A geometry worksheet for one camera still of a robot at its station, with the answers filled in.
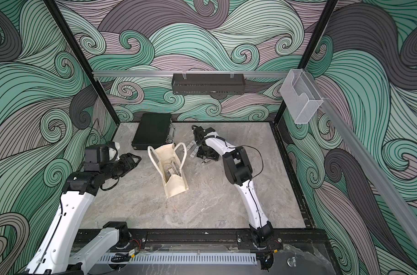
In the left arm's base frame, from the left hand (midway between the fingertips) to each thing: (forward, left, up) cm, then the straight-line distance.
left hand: (137, 158), depth 72 cm
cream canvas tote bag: (+13, -9, -21) cm, 26 cm away
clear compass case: (+6, -10, -19) cm, 22 cm away
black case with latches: (+39, +6, -23) cm, 45 cm away
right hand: (+16, -29, -25) cm, 42 cm away
